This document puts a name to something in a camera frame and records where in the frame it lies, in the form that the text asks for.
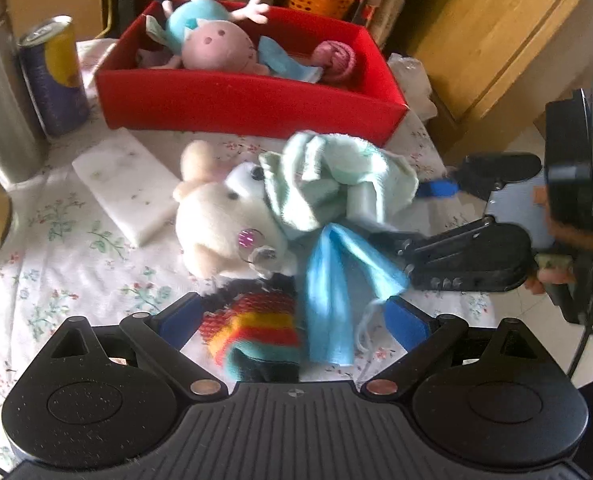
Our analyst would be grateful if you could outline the white plastic bag with goods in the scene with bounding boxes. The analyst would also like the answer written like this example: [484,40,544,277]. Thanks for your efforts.
[387,52,439,121]

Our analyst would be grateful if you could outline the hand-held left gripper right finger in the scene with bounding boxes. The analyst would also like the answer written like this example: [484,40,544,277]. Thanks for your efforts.
[359,296,552,401]

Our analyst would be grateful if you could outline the pink knit ball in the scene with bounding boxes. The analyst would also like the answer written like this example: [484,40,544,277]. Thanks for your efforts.
[310,40,358,86]

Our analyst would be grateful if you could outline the blue haired plush doll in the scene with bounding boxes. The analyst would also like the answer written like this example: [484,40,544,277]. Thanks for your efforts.
[145,0,324,83]

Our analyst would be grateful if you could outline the stainless steel thermos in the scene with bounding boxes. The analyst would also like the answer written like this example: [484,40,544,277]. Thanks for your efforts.
[0,0,51,191]

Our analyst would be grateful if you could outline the wooden television stand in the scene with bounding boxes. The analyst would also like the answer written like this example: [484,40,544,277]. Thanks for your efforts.
[4,0,104,43]

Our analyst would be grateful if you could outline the rainbow striped knit toy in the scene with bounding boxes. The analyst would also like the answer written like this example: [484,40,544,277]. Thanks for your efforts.
[199,275,302,383]

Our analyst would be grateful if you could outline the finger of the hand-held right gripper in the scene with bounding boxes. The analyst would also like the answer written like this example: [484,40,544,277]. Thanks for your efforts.
[416,152,544,201]
[369,216,499,281]

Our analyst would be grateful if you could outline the red cardboard box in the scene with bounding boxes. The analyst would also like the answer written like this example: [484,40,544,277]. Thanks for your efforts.
[95,0,409,148]

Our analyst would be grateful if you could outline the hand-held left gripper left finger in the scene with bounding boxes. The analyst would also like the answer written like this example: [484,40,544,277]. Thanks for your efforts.
[36,291,230,402]

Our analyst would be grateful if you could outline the light green towel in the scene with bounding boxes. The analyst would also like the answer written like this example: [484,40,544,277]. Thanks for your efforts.
[259,131,419,233]

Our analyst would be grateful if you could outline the white sponge block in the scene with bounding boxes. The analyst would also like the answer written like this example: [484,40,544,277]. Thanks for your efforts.
[71,127,182,247]

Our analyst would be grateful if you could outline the black cable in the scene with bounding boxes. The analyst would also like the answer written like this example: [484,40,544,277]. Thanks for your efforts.
[566,310,593,378]

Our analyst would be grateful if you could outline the floral tablecloth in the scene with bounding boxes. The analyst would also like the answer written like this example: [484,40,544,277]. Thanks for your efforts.
[0,37,487,471]

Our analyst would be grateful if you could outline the blue face mask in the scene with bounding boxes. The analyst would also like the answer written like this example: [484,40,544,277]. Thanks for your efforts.
[296,224,411,367]

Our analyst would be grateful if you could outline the person's right hand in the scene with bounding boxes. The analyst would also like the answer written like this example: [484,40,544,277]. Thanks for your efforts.
[525,217,593,303]

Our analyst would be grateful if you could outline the cream pig plush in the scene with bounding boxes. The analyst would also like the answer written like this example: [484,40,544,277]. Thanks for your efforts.
[172,140,297,281]

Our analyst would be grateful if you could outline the wooden cabinet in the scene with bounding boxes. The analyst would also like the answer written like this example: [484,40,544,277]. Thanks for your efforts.
[376,0,593,153]

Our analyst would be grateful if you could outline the yellow and blue drink can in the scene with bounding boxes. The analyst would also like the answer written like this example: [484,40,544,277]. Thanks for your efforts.
[17,15,91,137]

